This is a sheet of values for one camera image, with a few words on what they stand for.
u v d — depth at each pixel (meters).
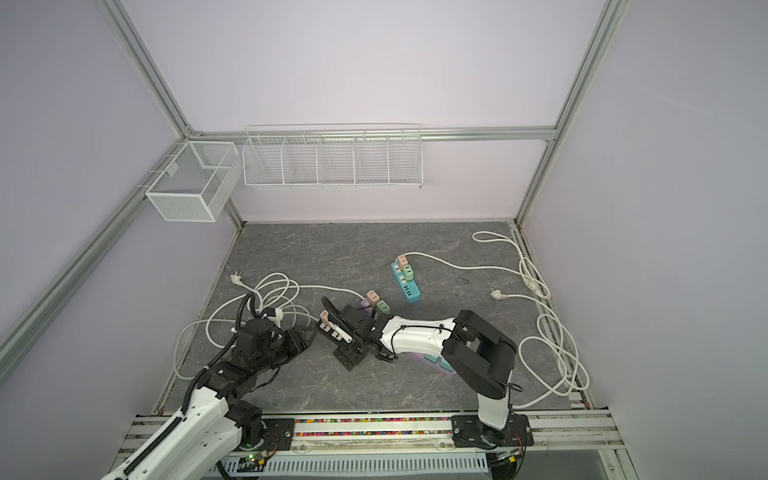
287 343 0.70
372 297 0.91
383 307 0.89
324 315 0.87
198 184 0.99
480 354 0.47
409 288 0.98
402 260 1.00
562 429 0.76
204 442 0.57
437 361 0.81
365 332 0.67
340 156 0.99
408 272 0.97
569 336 0.93
